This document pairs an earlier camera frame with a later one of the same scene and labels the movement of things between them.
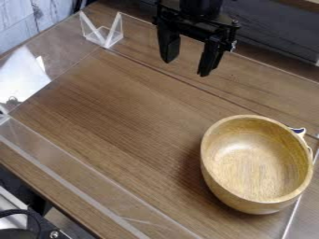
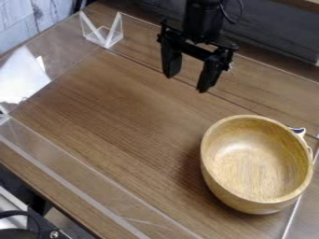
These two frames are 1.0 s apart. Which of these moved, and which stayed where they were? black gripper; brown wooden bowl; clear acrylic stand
Moved: black gripper
Stayed: clear acrylic stand; brown wooden bowl
